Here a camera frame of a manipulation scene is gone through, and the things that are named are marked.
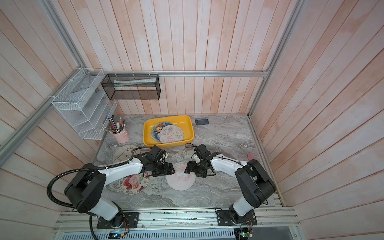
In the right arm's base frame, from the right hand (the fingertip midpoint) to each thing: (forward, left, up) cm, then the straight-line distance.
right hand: (190, 172), depth 88 cm
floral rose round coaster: (-7, +32, -1) cm, 33 cm away
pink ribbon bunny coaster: (+29, +15, +1) cm, 33 cm away
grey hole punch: (+43, -8, -1) cm, 44 cm away
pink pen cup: (+20, +45, +15) cm, 52 cm away
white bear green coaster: (+13, +45, 0) cm, 47 cm away
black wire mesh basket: (+52, +42, +25) cm, 72 cm away
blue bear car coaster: (+33, +26, 0) cm, 42 cm away
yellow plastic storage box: (+40, +5, +1) cm, 41 cm away
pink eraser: (+13, -40, -2) cm, 42 cm away
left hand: (-2, +12, +1) cm, 12 cm away
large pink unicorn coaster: (-4, +6, -2) cm, 8 cm away
